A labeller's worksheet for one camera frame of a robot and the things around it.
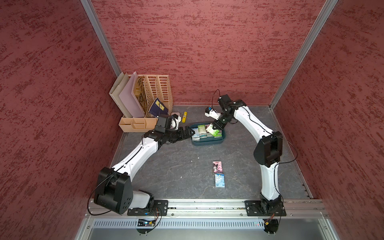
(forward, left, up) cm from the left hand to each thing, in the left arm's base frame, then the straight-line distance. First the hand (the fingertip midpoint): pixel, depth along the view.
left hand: (188, 137), depth 82 cm
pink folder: (+23, +39, +4) cm, 46 cm away
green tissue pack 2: (+11, -20, -15) cm, 27 cm away
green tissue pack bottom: (+8, -13, -4) cm, 16 cm away
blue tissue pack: (+8, -4, -12) cm, 15 cm away
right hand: (+9, -17, -3) cm, 20 cm away
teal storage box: (+8, -12, -17) cm, 22 cm away
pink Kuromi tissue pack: (-11, -17, -14) cm, 25 cm away
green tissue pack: (+13, -8, -11) cm, 19 cm away
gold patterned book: (+34, +35, +1) cm, 49 cm away
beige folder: (+24, +45, +12) cm, 52 cm away
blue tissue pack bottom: (-19, -18, -15) cm, 30 cm away
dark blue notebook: (+29, +24, -7) cm, 38 cm away
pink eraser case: (+31, +10, -15) cm, 36 cm away
